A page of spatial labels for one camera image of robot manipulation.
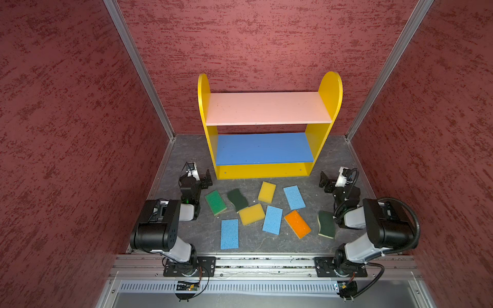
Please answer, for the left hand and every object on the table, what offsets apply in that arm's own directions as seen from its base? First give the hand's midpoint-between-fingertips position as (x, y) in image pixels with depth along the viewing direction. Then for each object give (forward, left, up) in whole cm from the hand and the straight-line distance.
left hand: (199, 174), depth 93 cm
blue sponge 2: (-20, -36, -7) cm, 42 cm away
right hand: (-1, -65, +2) cm, 65 cm away
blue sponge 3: (-8, -48, -8) cm, 50 cm away
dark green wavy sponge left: (-9, -19, -9) cm, 22 cm away
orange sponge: (-22, -48, -7) cm, 53 cm away
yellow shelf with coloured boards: (+16, -34, +12) cm, 40 cm away
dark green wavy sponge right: (-22, -61, -7) cm, 65 cm away
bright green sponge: (-12, -9, -7) cm, 16 cm away
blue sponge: (-27, -17, -6) cm, 33 cm away
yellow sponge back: (-6, -34, -7) cm, 36 cm away
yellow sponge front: (-17, -27, -7) cm, 33 cm away
